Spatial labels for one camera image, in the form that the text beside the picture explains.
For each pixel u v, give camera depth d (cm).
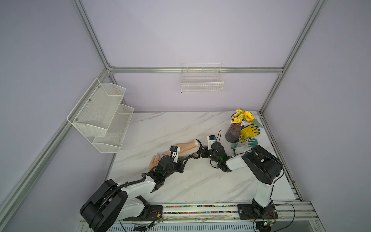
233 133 101
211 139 86
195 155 92
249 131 104
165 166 66
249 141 100
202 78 95
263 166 51
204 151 93
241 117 82
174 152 76
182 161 84
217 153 76
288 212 75
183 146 93
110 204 43
